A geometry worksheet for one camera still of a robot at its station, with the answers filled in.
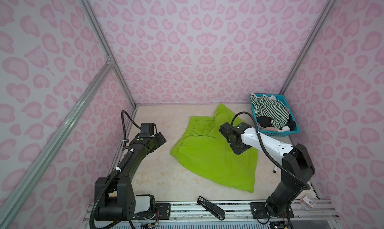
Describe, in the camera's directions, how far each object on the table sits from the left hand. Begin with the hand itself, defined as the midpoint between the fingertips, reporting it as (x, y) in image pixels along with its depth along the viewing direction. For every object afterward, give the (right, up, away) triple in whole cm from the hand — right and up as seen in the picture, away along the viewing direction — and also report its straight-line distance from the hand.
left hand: (164, 138), depth 87 cm
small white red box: (+73, -29, -14) cm, 80 cm away
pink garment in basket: (+64, +5, +5) cm, 64 cm away
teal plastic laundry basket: (+67, +2, +7) cm, 68 cm away
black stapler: (+27, -30, -18) cm, 45 cm away
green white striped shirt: (+66, +20, +16) cm, 71 cm away
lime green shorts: (+21, -5, +7) cm, 23 cm away
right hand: (+45, -4, -4) cm, 45 cm away
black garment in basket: (+63, +10, +8) cm, 64 cm away
